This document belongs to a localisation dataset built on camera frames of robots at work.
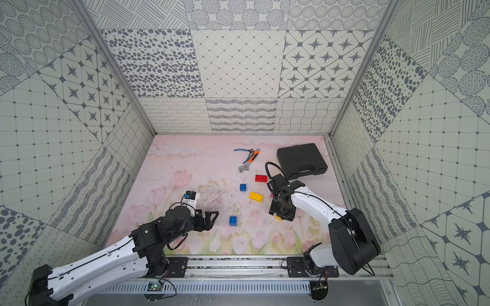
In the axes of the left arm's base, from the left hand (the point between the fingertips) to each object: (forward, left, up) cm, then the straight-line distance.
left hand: (214, 215), depth 75 cm
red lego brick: (+25, -19, -11) cm, 33 cm away
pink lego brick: (+16, -25, -13) cm, 32 cm away
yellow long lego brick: (+14, -16, -12) cm, 25 cm away
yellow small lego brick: (+1, -26, -3) cm, 26 cm away
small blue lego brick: (+20, -10, -11) cm, 24 cm away
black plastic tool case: (+36, -41, -9) cm, 56 cm away
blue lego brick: (+2, -6, -10) cm, 12 cm away
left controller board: (-22, +22, -15) cm, 35 cm away
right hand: (+4, -27, -10) cm, 29 cm away
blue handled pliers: (+46, -13, -13) cm, 49 cm away
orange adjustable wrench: (+41, -15, -12) cm, 45 cm away
